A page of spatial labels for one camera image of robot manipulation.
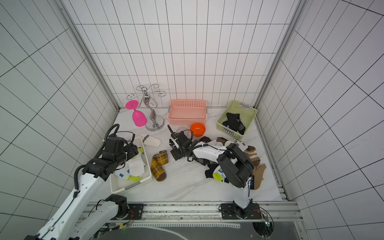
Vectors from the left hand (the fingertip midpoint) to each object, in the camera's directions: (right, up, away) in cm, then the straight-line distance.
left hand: (131, 152), depth 78 cm
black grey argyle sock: (+44, -9, +9) cm, 46 cm away
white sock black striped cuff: (+2, -8, +3) cm, 9 cm away
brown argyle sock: (+51, +4, +21) cm, 55 cm away
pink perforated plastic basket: (+28, +24, +36) cm, 52 cm away
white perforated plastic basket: (-8, -18, +2) cm, 20 cm away
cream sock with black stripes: (+4, +4, +21) cm, 21 cm away
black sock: (+64, +16, +31) cm, 73 cm away
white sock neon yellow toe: (+48, -14, +5) cm, 50 cm away
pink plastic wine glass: (-1, +18, +12) cm, 22 cm away
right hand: (+24, +1, +16) cm, 28 cm away
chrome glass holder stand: (+6, +15, +32) cm, 36 cm away
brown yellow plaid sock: (+12, -11, +7) cm, 17 cm away
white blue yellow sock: (-5, -12, +2) cm, 13 cm away
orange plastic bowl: (+36, +11, +25) cm, 46 cm away
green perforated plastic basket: (+75, +22, +35) cm, 86 cm away
